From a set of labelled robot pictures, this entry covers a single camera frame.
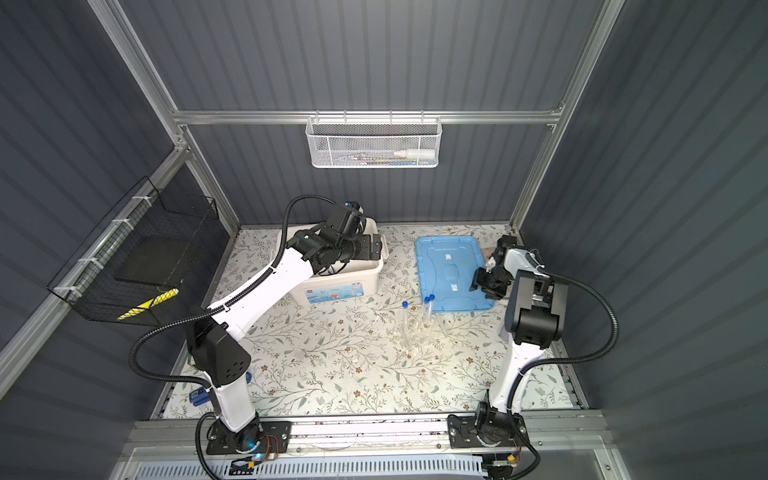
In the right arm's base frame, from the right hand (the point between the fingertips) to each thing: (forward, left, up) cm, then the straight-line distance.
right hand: (484, 292), depth 99 cm
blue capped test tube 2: (-11, +19, +10) cm, 24 cm away
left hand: (+1, +37, +24) cm, 44 cm away
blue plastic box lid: (+12, +11, -2) cm, 16 cm away
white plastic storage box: (-3, +43, +12) cm, 44 cm away
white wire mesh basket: (+62, +38, +20) cm, 75 cm away
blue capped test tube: (-12, +21, +9) cm, 25 cm away
